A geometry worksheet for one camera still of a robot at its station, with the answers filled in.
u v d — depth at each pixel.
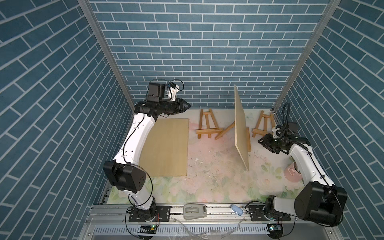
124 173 0.42
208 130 1.03
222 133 0.98
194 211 0.72
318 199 0.41
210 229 0.71
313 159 0.49
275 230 0.71
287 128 0.65
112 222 0.72
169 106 0.64
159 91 0.58
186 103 0.72
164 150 0.99
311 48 0.85
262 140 0.79
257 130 1.07
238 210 0.74
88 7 0.70
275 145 0.71
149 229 0.72
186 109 0.71
